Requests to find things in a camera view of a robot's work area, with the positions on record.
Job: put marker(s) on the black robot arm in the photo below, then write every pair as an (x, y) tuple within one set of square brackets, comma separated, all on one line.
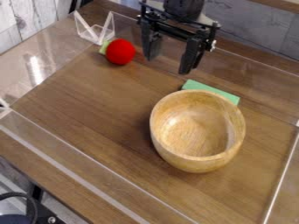
[(178, 19)]

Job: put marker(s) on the clear acrylic corner bracket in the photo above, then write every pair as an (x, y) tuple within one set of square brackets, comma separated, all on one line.
[(95, 33)]

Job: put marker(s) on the light wooden bowl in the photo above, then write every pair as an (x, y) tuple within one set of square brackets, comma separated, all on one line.
[(198, 130)]

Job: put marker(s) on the small green block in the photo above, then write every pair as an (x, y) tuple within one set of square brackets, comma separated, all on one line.
[(105, 47)]

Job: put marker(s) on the black metal bracket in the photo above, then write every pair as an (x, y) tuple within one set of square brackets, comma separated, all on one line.
[(46, 215)]

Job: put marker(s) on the green flat block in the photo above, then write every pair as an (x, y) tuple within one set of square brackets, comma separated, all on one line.
[(194, 85)]

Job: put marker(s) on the clear acrylic tray wall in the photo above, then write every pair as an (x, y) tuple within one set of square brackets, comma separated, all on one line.
[(95, 191)]

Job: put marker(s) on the red felt ball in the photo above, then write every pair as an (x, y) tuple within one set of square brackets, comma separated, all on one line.
[(121, 52)]

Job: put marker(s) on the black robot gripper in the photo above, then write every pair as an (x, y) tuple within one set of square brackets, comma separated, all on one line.
[(179, 19)]

